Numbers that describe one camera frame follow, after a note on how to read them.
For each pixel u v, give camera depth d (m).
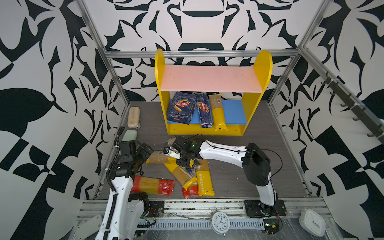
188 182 0.78
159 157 0.85
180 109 0.89
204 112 0.91
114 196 0.46
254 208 0.74
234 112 0.96
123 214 0.46
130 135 1.00
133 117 1.05
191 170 0.81
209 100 1.01
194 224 0.65
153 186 0.78
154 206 0.76
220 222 0.67
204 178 0.81
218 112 0.94
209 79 0.76
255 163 0.52
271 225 0.71
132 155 0.59
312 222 0.69
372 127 0.54
